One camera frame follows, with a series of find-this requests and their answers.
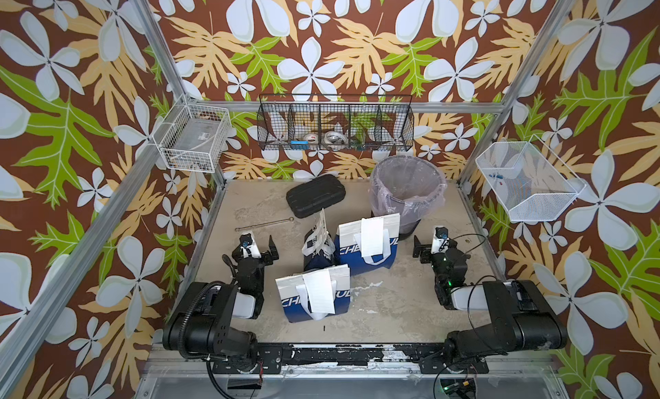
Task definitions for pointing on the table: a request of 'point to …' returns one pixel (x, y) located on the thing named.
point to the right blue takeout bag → (348, 246)
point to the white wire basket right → (528, 180)
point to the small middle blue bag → (317, 260)
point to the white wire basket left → (192, 138)
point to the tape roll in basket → (335, 139)
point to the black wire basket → (336, 122)
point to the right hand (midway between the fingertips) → (428, 234)
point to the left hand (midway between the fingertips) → (257, 236)
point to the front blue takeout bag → (296, 300)
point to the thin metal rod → (281, 221)
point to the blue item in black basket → (299, 142)
